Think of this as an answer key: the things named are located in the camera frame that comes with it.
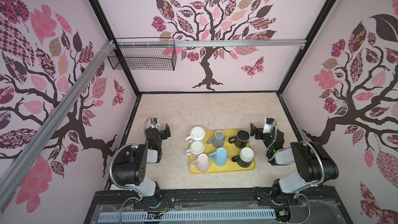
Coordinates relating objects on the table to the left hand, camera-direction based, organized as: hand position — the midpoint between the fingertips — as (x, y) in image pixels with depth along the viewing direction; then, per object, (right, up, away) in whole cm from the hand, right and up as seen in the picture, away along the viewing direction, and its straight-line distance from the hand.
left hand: (160, 127), depth 94 cm
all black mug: (+48, -5, -10) cm, 50 cm away
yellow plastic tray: (+44, -13, -5) cm, 47 cm away
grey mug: (+36, -6, -8) cm, 37 cm away
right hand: (+61, +4, -3) cm, 62 cm away
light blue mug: (+36, -13, -16) cm, 42 cm away
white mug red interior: (+23, -10, -11) cm, 27 cm away
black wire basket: (-10, +47, 0) cm, 48 cm away
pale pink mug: (+27, -15, -18) cm, 36 cm away
